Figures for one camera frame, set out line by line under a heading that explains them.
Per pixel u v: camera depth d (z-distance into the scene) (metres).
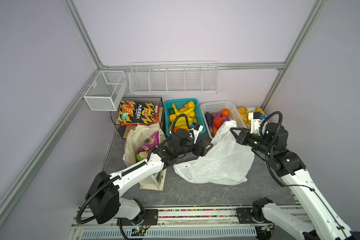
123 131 1.01
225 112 1.12
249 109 1.20
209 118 1.11
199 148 0.65
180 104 1.17
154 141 0.84
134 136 0.83
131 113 0.91
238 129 0.65
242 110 1.16
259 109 1.19
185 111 1.11
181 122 1.04
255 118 0.59
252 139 0.58
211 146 0.71
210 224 0.72
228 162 0.83
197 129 0.66
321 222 0.38
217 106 1.16
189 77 1.08
